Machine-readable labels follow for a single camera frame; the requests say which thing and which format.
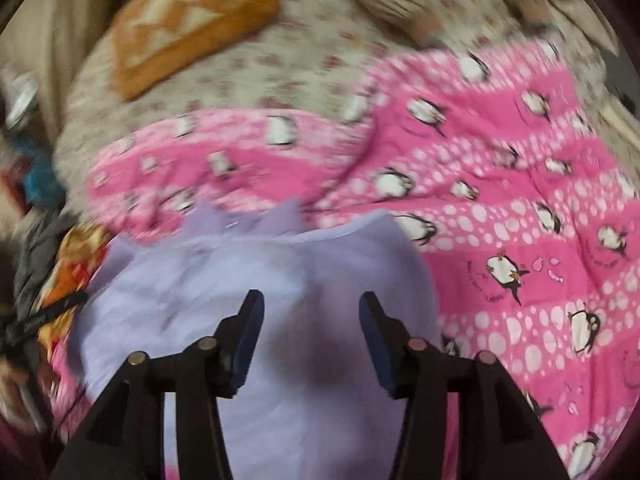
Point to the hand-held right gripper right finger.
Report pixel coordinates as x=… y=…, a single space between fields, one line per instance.
x=380 y=345

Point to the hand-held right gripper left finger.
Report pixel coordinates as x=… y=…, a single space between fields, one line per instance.
x=245 y=345

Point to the lilac garment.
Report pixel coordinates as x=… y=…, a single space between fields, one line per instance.
x=280 y=300

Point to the pink penguin print blanket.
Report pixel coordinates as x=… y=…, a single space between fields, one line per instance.
x=475 y=200

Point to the orange printed cloth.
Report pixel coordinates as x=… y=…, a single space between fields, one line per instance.
x=70 y=275

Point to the dark grey cloth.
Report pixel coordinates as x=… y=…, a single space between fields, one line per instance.
x=40 y=255

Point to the floral bed sheet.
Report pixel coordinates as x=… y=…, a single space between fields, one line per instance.
x=280 y=70

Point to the orange patterned cushion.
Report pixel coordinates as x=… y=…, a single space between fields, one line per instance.
x=195 y=15

